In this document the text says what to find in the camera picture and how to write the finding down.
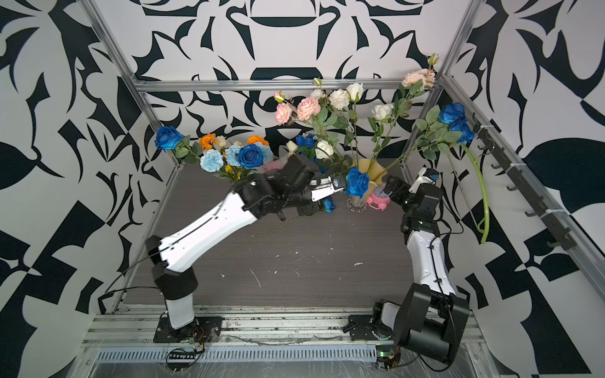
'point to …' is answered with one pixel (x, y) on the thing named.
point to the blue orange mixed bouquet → (233, 161)
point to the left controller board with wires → (178, 359)
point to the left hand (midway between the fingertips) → (316, 182)
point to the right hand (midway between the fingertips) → (399, 178)
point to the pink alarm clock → (379, 198)
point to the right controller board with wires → (388, 357)
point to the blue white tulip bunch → (304, 145)
